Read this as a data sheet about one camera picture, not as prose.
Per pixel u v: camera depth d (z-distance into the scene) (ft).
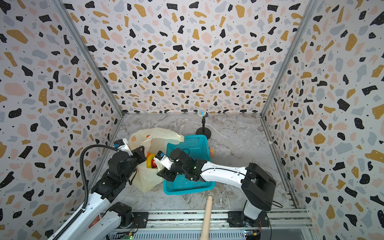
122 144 2.14
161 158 2.14
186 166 1.98
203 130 3.50
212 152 3.21
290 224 2.44
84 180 1.60
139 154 2.16
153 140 2.65
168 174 2.20
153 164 2.83
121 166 1.79
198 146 3.28
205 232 2.25
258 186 1.43
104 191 1.68
